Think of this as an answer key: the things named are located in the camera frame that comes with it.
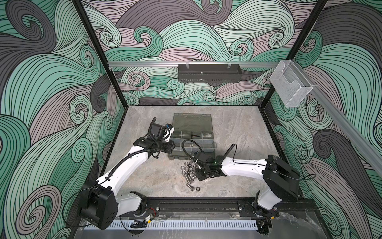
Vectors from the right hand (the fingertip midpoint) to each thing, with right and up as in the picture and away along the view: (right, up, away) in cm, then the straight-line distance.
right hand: (197, 175), depth 84 cm
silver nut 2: (-8, +1, +2) cm, 8 cm away
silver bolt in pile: (-5, -1, -2) cm, 5 cm away
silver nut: (-9, +3, +3) cm, 10 cm away
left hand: (-14, +19, -2) cm, 23 cm away
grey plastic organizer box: (-2, +23, +16) cm, 28 cm away
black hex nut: (0, -6, -4) cm, 7 cm away
